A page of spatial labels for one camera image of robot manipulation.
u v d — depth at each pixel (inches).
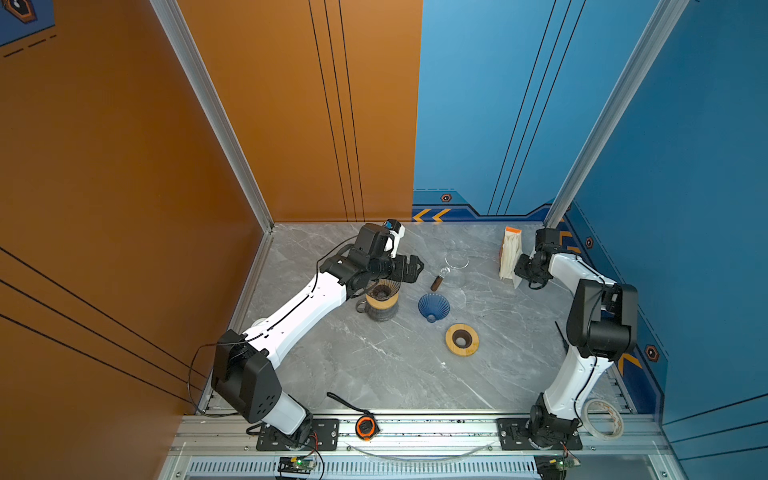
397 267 27.2
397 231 27.8
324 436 28.9
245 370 16.1
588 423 29.1
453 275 39.9
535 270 33.2
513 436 28.5
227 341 17.0
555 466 27.6
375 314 35.4
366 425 28.5
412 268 27.4
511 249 39.3
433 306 35.7
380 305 34.1
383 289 35.1
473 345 34.1
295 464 27.9
